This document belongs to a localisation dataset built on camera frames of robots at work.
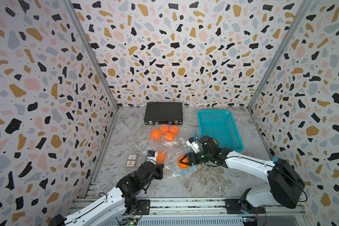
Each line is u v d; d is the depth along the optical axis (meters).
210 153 0.65
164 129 1.02
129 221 0.70
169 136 0.96
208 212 0.73
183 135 1.04
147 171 0.58
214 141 0.68
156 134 0.95
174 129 1.02
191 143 0.76
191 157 0.72
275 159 0.94
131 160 0.90
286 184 0.43
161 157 0.86
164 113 1.13
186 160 0.75
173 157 0.81
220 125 1.10
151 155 0.70
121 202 0.53
